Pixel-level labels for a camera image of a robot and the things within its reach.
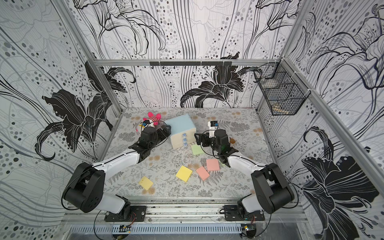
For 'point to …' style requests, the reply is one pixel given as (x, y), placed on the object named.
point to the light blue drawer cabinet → (183, 131)
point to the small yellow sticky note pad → (146, 183)
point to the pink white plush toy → (153, 119)
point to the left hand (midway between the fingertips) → (169, 132)
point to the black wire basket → (284, 90)
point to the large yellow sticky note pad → (184, 173)
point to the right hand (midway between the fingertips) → (202, 132)
